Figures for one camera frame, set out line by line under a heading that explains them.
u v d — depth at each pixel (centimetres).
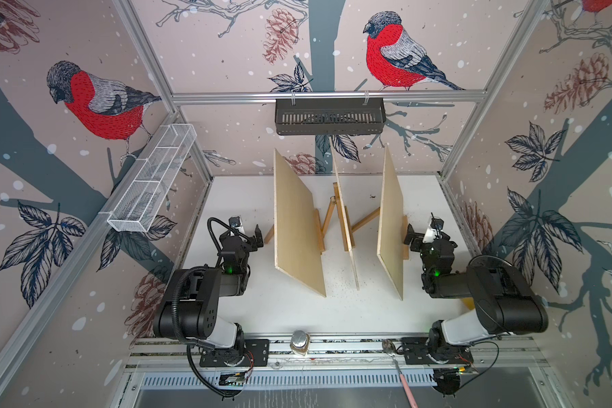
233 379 71
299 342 66
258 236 86
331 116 104
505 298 46
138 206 71
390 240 82
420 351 73
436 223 77
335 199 118
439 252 68
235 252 69
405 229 88
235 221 79
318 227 96
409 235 84
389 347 76
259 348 75
